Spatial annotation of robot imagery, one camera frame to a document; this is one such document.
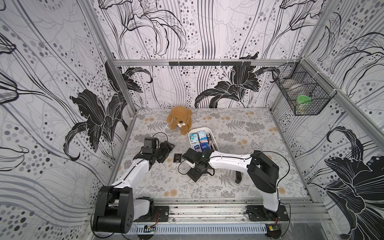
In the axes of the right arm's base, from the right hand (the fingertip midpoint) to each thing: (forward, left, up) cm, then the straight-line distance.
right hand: (196, 170), depth 88 cm
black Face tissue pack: (+20, -8, +4) cm, 22 cm away
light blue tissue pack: (+21, -4, +6) cm, 23 cm away
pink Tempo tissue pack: (+13, 0, +6) cm, 14 cm away
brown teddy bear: (+28, +10, +17) cm, 34 cm away
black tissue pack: (+7, +12, +3) cm, 14 cm away
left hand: (+9, +13, +8) cm, 18 cm away
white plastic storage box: (+16, -11, +4) cm, 19 cm away
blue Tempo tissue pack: (+14, -5, +5) cm, 16 cm away
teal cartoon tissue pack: (+19, +1, +6) cm, 20 cm away
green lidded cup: (+25, -59, +29) cm, 70 cm away
